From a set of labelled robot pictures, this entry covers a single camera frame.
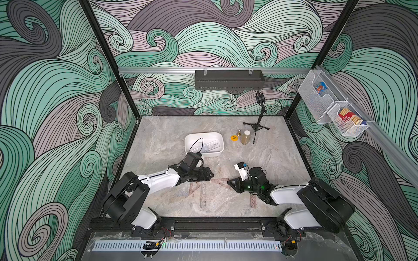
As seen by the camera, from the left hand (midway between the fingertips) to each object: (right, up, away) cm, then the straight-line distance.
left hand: (209, 174), depth 85 cm
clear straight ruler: (-9, +14, -14) cm, 22 cm away
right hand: (+11, -5, +1) cm, 12 cm away
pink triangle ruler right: (+7, -5, +2) cm, 9 cm away
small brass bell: (+21, +21, +23) cm, 37 cm away
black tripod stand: (+28, +40, +2) cm, 49 cm away
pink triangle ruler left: (-8, -7, +1) cm, 11 cm away
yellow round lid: (+17, +18, +22) cm, 33 cm away
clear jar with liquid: (+23, +19, +14) cm, 33 cm away
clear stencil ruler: (-1, +13, +16) cm, 21 cm away
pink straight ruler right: (+22, -13, -4) cm, 26 cm away
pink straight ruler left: (-3, -10, -2) cm, 10 cm away
